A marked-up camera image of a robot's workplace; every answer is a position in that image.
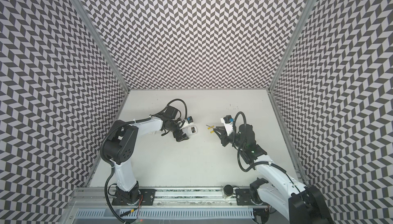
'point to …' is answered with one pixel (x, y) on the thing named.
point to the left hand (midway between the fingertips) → (185, 131)
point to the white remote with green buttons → (190, 130)
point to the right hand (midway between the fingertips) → (215, 133)
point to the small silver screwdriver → (209, 126)
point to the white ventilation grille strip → (223, 214)
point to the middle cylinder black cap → (228, 189)
